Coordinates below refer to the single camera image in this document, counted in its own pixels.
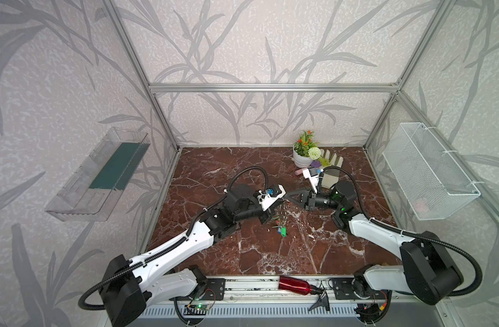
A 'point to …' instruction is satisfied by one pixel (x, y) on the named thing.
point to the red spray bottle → (297, 286)
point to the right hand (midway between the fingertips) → (287, 192)
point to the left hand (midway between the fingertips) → (284, 196)
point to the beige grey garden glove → (330, 176)
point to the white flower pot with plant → (305, 150)
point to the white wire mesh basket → (432, 184)
